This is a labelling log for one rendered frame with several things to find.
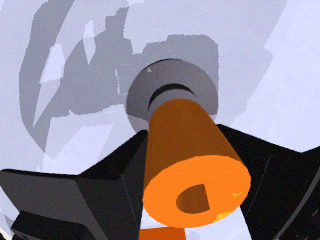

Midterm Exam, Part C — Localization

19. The orange knob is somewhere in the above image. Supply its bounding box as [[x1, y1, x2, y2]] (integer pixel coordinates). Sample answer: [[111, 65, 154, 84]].
[[143, 99, 251, 228]]

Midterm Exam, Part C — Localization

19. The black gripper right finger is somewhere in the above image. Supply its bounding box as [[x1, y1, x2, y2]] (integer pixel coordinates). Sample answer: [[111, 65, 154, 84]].
[[216, 124, 320, 240]]

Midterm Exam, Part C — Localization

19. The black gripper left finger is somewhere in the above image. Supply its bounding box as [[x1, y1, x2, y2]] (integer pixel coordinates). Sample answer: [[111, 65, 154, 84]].
[[0, 131, 148, 240]]

